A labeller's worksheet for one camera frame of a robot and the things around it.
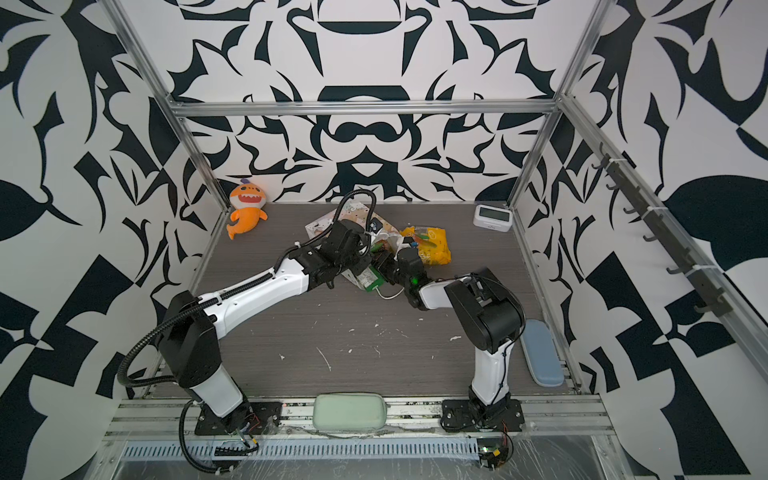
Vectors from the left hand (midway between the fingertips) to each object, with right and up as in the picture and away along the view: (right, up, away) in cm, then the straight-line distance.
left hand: (366, 239), depth 83 cm
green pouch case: (-4, -42, -9) cm, 43 cm away
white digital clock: (+45, +7, +29) cm, 54 cm away
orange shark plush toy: (-45, +15, +28) cm, 55 cm away
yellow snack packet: (+21, -2, +19) cm, 29 cm away
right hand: (0, -5, +9) cm, 10 cm away
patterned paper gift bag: (+3, +2, -9) cm, 10 cm away
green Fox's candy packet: (0, -13, +13) cm, 18 cm away
